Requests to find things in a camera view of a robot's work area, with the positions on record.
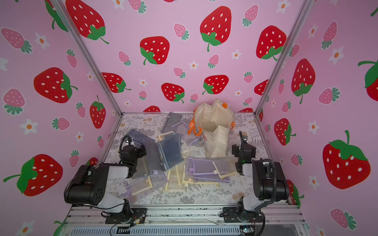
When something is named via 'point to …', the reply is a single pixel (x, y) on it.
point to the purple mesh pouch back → (182, 129)
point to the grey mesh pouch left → (150, 162)
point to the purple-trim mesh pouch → (202, 169)
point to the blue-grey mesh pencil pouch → (170, 148)
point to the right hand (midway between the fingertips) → (242, 145)
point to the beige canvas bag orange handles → (213, 122)
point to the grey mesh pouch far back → (172, 119)
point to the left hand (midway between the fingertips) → (136, 146)
